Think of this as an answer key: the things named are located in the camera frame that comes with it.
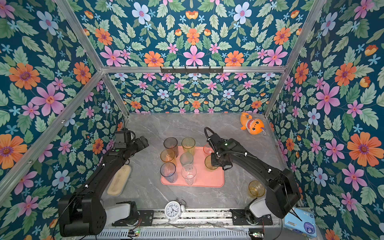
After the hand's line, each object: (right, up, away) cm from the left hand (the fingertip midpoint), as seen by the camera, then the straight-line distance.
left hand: (142, 141), depth 86 cm
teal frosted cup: (+25, -11, +3) cm, 27 cm away
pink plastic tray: (+37, -21, 0) cm, 43 cm away
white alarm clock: (+21, -33, -13) cm, 41 cm away
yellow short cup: (+65, -27, -4) cm, 71 cm away
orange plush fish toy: (+71, +9, +15) cm, 73 cm away
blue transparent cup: (+16, -16, -3) cm, 23 cm away
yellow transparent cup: (+14, -9, +2) cm, 17 cm away
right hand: (+45, -10, -4) cm, 46 cm away
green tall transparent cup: (+27, -2, +2) cm, 27 cm away
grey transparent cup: (+15, -2, +6) cm, 17 cm away
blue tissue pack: (+81, -35, -19) cm, 90 cm away
